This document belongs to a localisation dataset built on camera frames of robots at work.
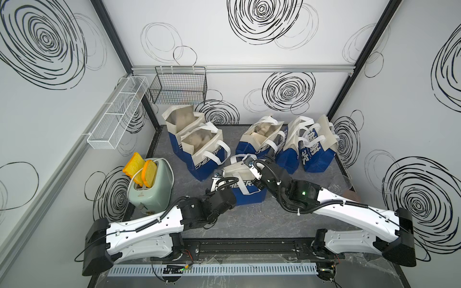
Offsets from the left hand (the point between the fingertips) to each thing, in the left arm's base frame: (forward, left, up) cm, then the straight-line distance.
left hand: (227, 188), depth 74 cm
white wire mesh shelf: (+14, +49, +17) cm, 54 cm away
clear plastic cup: (+11, -58, -14) cm, 61 cm away
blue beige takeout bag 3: (+20, -30, -5) cm, 36 cm away
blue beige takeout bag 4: (+22, -44, +2) cm, 49 cm away
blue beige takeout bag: (+32, +26, +8) cm, 42 cm away
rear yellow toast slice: (+8, +40, +4) cm, 42 cm away
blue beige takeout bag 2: (+14, +10, +7) cm, 19 cm away
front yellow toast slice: (+4, +33, +4) cm, 33 cm away
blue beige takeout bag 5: (+2, -4, +7) cm, 8 cm away
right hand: (+6, -11, +10) cm, 16 cm away
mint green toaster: (-5, +30, -2) cm, 31 cm away
